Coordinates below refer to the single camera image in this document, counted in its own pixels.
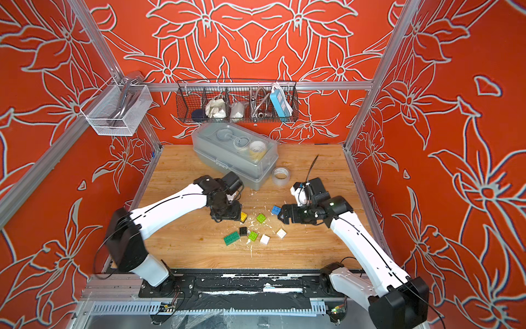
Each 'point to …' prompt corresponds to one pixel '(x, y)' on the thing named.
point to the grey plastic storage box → (248, 155)
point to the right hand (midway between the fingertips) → (284, 215)
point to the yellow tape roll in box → (257, 150)
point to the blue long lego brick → (276, 210)
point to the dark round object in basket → (198, 115)
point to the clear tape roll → (281, 175)
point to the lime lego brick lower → (253, 236)
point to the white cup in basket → (237, 111)
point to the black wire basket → (237, 101)
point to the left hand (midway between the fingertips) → (236, 216)
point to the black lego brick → (243, 231)
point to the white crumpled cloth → (216, 108)
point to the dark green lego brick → (231, 238)
